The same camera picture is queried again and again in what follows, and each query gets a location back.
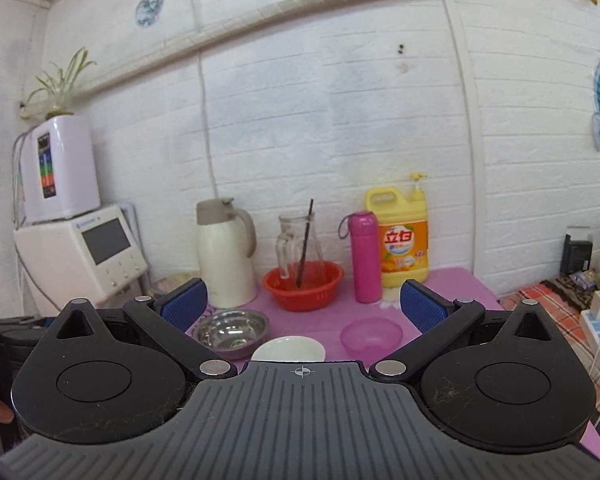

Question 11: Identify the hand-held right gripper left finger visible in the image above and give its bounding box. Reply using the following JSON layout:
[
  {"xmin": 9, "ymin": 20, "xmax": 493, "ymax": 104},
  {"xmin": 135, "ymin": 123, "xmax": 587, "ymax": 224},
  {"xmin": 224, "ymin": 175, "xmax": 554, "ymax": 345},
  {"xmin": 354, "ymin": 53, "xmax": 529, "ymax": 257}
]
[{"xmin": 54, "ymin": 277, "xmax": 239, "ymax": 381}]

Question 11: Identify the white water purifier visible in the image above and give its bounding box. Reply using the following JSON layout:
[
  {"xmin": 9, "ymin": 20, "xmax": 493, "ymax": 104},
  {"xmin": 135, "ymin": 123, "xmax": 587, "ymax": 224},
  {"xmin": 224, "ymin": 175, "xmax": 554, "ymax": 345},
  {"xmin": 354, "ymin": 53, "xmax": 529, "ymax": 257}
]
[{"xmin": 12, "ymin": 115, "xmax": 102, "ymax": 225}]

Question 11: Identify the pink thermos bottle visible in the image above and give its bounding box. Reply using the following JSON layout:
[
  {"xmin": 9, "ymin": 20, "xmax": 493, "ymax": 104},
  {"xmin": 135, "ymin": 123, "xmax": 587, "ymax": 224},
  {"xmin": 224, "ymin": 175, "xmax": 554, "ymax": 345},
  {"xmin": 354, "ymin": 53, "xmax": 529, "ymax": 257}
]
[{"xmin": 338, "ymin": 211, "xmax": 383, "ymax": 304}]

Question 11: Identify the green potted plant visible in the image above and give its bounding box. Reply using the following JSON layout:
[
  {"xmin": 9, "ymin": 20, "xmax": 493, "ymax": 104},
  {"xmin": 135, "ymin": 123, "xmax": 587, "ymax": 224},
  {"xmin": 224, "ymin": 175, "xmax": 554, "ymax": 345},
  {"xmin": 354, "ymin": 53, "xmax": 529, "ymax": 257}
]
[{"xmin": 20, "ymin": 47, "xmax": 97, "ymax": 121}]

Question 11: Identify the leopard print cloth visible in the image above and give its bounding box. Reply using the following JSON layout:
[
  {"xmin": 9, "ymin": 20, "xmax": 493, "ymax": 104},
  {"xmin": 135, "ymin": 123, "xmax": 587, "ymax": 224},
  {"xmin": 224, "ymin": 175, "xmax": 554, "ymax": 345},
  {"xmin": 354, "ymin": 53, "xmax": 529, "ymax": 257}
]
[{"xmin": 545, "ymin": 270, "xmax": 600, "ymax": 293}]

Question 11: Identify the orange plaid blanket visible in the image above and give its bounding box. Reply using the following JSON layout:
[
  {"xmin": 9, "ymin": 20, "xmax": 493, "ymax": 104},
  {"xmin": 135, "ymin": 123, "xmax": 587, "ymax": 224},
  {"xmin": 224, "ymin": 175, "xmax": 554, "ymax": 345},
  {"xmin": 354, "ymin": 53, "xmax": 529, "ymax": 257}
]
[{"xmin": 499, "ymin": 280, "xmax": 600, "ymax": 446}]

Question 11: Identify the red bowl with white inside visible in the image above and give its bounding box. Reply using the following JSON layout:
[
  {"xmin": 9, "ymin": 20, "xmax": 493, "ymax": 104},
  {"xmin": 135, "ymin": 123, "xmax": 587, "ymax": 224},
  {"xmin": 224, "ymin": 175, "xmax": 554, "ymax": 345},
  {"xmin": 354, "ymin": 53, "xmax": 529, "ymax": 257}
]
[{"xmin": 251, "ymin": 336, "xmax": 326, "ymax": 363}]

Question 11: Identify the yellow detergent bottle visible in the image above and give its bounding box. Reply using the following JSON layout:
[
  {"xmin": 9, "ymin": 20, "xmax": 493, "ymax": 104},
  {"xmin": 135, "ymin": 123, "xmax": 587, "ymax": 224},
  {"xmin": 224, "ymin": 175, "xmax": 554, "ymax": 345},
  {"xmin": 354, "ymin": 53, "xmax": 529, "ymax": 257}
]
[{"xmin": 364, "ymin": 173, "xmax": 429, "ymax": 288}]

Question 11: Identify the cream thermal carafe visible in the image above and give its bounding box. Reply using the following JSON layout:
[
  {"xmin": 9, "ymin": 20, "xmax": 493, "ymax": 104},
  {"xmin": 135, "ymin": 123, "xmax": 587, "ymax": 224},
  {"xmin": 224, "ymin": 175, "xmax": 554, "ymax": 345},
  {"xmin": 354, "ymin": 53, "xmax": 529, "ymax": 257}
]
[{"xmin": 196, "ymin": 198, "xmax": 257, "ymax": 309}]

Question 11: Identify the purple plastic bowl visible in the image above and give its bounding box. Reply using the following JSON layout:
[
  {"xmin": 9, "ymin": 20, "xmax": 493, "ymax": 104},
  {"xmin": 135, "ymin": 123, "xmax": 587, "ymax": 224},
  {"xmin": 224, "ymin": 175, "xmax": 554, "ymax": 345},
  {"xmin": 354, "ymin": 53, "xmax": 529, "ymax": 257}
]
[{"xmin": 341, "ymin": 317, "xmax": 403, "ymax": 361}]

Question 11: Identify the stainless steel bowl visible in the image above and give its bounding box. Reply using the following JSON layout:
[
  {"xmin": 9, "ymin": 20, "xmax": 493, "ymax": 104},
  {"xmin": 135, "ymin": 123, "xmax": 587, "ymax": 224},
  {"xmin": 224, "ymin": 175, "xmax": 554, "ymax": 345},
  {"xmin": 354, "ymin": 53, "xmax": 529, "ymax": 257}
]
[{"xmin": 197, "ymin": 309, "xmax": 271, "ymax": 361}]

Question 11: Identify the white appliance with screen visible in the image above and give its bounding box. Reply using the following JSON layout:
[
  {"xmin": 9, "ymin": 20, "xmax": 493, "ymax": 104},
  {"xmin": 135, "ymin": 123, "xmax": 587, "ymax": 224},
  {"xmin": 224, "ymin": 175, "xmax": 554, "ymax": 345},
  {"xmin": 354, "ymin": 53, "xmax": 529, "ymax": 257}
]
[{"xmin": 13, "ymin": 204, "xmax": 149, "ymax": 311}]

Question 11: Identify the red plastic basket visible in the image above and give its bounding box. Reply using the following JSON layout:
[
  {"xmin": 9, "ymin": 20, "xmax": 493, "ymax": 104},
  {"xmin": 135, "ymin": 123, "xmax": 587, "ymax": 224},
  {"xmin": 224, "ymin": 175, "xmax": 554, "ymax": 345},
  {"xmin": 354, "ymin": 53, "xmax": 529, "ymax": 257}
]
[{"xmin": 262, "ymin": 261, "xmax": 344, "ymax": 312}]

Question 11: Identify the white wall cable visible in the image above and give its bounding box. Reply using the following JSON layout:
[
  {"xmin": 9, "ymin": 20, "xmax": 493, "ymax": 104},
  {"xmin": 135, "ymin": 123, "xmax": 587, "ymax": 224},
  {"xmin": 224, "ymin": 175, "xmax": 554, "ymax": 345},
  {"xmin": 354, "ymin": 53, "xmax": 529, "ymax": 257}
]
[{"xmin": 185, "ymin": 0, "xmax": 220, "ymax": 201}]

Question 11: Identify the round blue wall sticker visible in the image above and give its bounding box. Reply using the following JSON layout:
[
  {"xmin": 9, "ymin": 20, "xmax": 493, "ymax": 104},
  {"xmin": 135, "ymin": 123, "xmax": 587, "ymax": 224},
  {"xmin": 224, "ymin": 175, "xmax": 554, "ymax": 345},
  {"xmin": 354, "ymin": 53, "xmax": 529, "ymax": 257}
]
[{"xmin": 135, "ymin": 0, "xmax": 164, "ymax": 27}]

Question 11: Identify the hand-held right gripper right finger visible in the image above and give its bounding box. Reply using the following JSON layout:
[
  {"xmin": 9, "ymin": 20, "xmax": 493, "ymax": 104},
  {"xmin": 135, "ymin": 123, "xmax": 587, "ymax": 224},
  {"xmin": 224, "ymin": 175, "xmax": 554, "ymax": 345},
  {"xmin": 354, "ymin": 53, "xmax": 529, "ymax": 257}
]
[{"xmin": 369, "ymin": 278, "xmax": 556, "ymax": 382}]

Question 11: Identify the pink floral tablecloth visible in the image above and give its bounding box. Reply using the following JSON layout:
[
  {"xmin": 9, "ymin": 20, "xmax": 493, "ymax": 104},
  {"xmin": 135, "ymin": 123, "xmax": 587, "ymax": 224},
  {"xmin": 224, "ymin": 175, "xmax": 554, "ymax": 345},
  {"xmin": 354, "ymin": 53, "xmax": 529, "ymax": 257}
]
[{"xmin": 182, "ymin": 266, "xmax": 600, "ymax": 462}]

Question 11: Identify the glass pitcher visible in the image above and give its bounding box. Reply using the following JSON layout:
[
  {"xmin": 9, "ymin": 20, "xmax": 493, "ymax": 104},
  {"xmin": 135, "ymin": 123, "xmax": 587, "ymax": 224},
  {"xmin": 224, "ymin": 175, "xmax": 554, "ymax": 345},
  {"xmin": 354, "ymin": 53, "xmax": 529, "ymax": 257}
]
[{"xmin": 276, "ymin": 212, "xmax": 323, "ymax": 281}]

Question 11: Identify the black box device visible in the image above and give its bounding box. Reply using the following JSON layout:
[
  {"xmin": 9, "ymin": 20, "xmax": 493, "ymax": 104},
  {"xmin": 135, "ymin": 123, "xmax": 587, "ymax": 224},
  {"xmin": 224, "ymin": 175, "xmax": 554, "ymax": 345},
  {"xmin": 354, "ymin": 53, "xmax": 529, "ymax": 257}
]
[{"xmin": 562, "ymin": 232, "xmax": 594, "ymax": 276}]

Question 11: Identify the dark stirring stick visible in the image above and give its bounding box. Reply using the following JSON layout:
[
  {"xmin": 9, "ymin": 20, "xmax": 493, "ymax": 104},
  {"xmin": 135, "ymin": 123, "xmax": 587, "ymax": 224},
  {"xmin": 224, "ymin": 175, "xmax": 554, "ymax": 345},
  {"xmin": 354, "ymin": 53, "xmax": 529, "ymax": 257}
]
[{"xmin": 295, "ymin": 199, "xmax": 315, "ymax": 289}]

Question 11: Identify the white vertical pipe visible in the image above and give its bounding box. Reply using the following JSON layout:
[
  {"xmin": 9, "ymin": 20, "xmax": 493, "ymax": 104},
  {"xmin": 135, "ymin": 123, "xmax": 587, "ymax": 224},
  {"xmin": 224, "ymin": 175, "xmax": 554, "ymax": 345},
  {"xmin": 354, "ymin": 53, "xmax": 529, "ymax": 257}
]
[{"xmin": 440, "ymin": 0, "xmax": 486, "ymax": 281}]

